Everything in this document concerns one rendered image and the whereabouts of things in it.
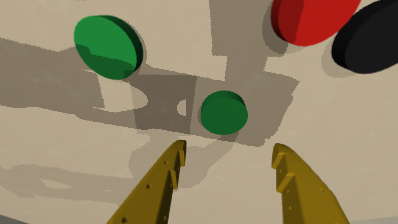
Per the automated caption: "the red disc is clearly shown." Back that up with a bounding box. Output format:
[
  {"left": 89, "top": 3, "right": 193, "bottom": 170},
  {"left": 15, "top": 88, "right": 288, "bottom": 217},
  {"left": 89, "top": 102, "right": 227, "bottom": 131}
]
[{"left": 270, "top": 0, "right": 361, "bottom": 46}]

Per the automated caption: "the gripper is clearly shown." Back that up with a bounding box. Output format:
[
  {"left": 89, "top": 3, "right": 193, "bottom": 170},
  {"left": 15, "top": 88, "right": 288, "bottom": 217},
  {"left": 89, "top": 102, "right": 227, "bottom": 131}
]
[{"left": 106, "top": 140, "right": 350, "bottom": 224}]

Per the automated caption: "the green disc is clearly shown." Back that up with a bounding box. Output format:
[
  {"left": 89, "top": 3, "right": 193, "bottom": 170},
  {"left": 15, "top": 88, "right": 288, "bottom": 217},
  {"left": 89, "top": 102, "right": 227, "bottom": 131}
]
[
  {"left": 201, "top": 90, "right": 248, "bottom": 135},
  {"left": 74, "top": 15, "right": 143, "bottom": 80}
]

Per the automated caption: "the black disc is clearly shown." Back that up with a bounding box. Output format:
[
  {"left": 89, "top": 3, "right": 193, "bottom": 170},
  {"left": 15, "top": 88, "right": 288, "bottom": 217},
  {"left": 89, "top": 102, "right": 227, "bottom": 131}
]
[{"left": 331, "top": 0, "right": 398, "bottom": 74}]

